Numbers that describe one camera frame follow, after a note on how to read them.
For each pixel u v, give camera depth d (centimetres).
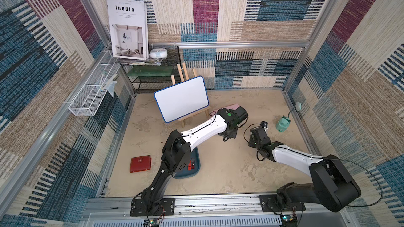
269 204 73
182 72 87
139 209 73
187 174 82
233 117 69
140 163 85
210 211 73
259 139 70
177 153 51
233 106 111
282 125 95
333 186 43
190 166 85
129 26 78
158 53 87
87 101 91
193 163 86
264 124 81
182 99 86
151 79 119
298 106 80
